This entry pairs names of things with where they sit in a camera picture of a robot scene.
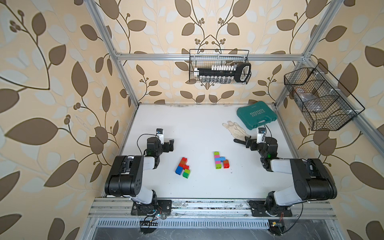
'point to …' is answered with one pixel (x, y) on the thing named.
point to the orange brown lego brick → (182, 162)
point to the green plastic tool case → (255, 114)
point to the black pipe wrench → (247, 141)
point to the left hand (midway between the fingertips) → (163, 138)
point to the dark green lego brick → (185, 175)
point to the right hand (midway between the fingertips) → (254, 136)
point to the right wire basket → (328, 106)
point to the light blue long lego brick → (221, 159)
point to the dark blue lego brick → (179, 170)
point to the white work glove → (236, 130)
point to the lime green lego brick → (187, 171)
